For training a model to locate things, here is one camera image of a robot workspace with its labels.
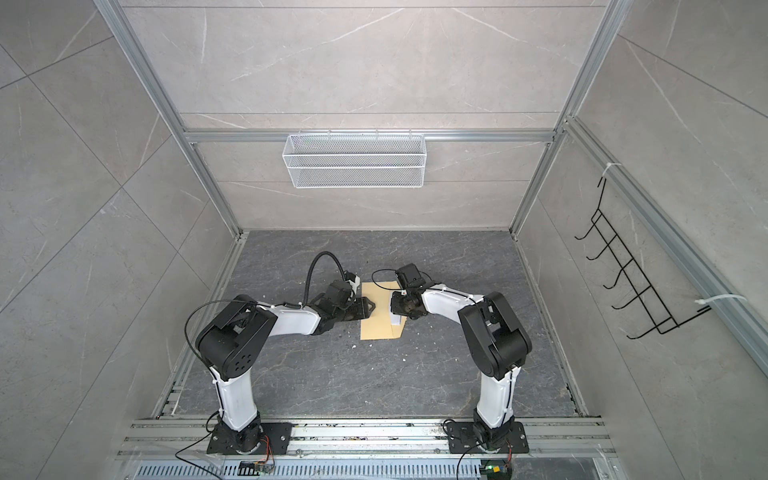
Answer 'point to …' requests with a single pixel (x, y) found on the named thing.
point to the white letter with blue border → (395, 319)
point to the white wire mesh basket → (355, 161)
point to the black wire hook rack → (630, 273)
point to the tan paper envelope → (378, 325)
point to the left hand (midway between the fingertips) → (373, 300)
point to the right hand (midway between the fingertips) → (396, 304)
